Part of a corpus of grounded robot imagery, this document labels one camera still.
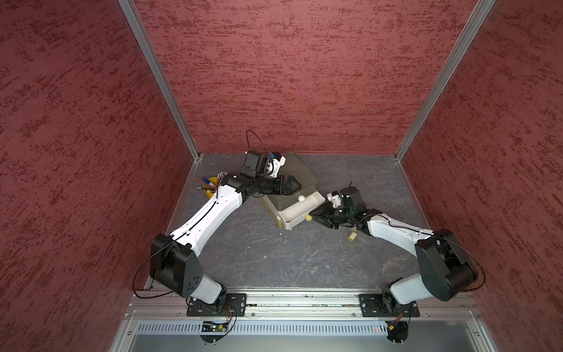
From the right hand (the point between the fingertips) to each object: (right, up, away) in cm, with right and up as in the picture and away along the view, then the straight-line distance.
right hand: (311, 219), depth 85 cm
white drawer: (-5, +2, +3) cm, 6 cm away
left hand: (-9, +12, -8) cm, 16 cm away
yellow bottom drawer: (-13, -1, +3) cm, 14 cm away
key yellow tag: (+18, -9, +5) cm, 21 cm away
